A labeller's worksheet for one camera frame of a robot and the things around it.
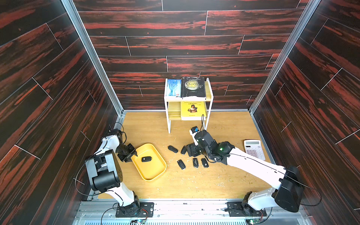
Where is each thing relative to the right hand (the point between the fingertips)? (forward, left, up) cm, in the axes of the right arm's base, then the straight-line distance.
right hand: (193, 143), depth 81 cm
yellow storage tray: (-11, +26, -17) cm, 33 cm away
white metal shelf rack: (+33, +14, -1) cm, 36 cm away
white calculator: (+8, -43, -16) cm, 46 cm away
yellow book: (+25, 0, +2) cm, 25 cm away
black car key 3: (-5, -2, -16) cm, 17 cm away
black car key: (-4, +31, -15) cm, 35 cm away
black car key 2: (+5, +15, -16) cm, 22 cm away
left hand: (-3, +37, -13) cm, 39 cm away
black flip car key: (-6, +7, -16) cm, 18 cm away
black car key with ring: (-5, -8, -15) cm, 18 cm away
